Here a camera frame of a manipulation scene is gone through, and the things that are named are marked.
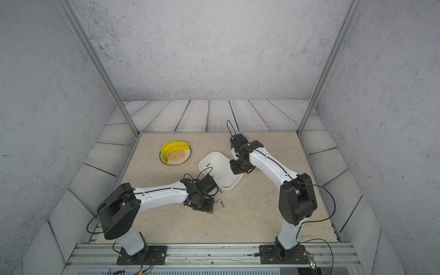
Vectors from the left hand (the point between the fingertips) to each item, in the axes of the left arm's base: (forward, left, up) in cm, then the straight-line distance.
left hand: (212, 211), depth 84 cm
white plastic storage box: (+13, -3, +18) cm, 23 cm away
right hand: (+16, -13, +11) cm, 23 cm away
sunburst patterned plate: (+34, +23, -2) cm, 42 cm away
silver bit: (+5, -4, -2) cm, 7 cm away
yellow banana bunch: (+40, +26, +3) cm, 48 cm away
